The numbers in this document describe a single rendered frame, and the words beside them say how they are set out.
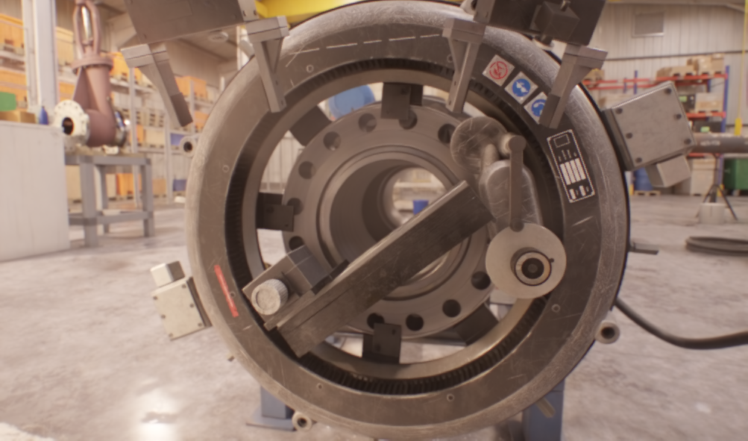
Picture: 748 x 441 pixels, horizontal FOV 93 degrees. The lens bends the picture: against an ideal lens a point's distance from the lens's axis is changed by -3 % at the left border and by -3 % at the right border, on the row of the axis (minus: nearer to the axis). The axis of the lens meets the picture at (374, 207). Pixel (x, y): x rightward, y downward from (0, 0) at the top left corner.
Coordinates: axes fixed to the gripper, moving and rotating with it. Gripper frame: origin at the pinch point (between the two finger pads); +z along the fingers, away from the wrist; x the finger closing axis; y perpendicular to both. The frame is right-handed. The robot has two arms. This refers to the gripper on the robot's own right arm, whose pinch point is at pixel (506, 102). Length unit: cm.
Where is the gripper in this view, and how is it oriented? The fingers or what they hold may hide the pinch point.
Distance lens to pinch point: 51.4
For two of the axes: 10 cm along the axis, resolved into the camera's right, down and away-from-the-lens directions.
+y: 1.2, 4.8, -8.7
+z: -1.7, 8.7, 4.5
